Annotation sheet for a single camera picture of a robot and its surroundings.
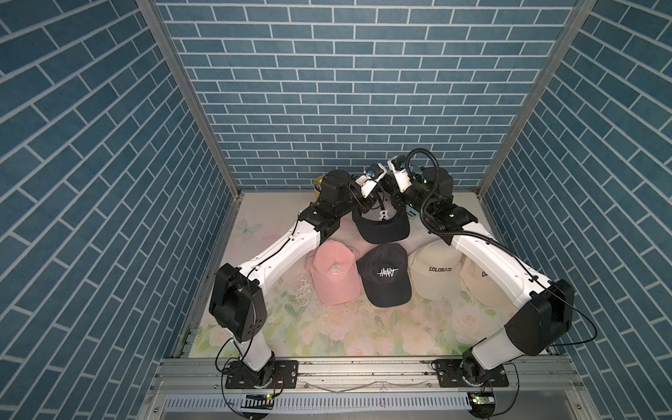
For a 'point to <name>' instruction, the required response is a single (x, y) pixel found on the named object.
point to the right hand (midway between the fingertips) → (392, 178)
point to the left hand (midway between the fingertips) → (385, 182)
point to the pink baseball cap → (334, 265)
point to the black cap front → (384, 272)
